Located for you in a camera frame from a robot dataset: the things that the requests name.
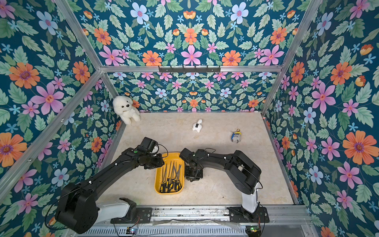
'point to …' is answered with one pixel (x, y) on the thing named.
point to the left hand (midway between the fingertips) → (165, 162)
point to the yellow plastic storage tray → (173, 168)
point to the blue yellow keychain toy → (236, 136)
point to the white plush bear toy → (122, 106)
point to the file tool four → (177, 172)
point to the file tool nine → (165, 182)
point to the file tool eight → (168, 178)
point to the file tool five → (172, 181)
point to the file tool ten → (162, 185)
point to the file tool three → (179, 184)
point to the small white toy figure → (197, 126)
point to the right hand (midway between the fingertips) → (189, 179)
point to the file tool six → (175, 180)
